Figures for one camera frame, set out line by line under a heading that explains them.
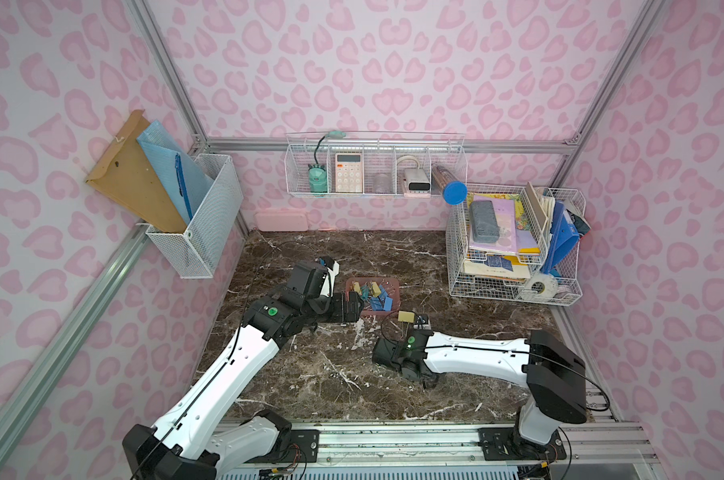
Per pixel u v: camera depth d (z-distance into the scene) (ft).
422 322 2.41
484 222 2.94
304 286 1.75
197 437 1.24
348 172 3.12
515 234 2.91
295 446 2.37
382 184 3.12
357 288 3.27
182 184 2.19
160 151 2.19
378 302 3.21
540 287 3.21
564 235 2.99
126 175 2.19
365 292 3.29
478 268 2.85
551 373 1.43
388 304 3.18
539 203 2.89
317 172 2.96
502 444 2.40
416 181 2.95
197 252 2.36
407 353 1.87
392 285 3.39
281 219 3.83
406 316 3.13
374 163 3.27
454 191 2.72
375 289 3.28
